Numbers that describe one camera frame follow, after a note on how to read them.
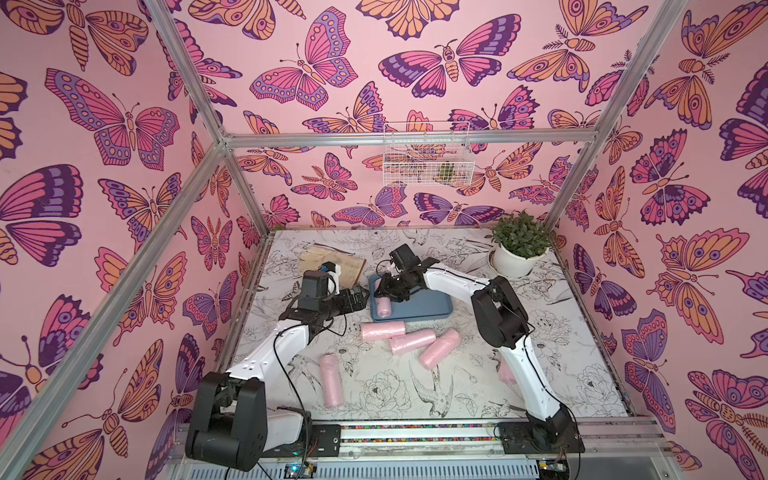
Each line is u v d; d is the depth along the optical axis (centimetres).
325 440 74
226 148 95
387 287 90
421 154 95
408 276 82
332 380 81
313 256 113
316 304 67
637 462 74
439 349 86
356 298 78
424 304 95
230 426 41
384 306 92
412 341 88
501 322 60
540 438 65
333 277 71
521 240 92
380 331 88
